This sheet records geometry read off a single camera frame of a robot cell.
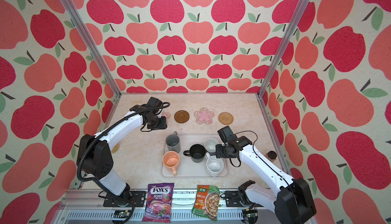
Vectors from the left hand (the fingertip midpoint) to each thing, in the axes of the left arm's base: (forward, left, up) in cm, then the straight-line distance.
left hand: (166, 128), depth 88 cm
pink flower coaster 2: (+18, -24, -11) cm, 32 cm away
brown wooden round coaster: (+17, -8, -11) cm, 22 cm away
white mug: (-18, -28, -10) cm, 35 cm away
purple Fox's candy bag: (-36, 0, -8) cm, 37 cm away
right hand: (-14, -32, -5) cm, 35 cm away
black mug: (-12, -18, -7) cm, 22 cm away
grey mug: (-6, -4, -6) cm, 10 cm away
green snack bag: (-36, -23, -10) cm, 44 cm away
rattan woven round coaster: (+16, -39, -11) cm, 44 cm away
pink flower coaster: (+18, +3, -11) cm, 21 cm away
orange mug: (-16, -3, -10) cm, 19 cm away
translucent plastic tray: (-19, -13, -11) cm, 26 cm away
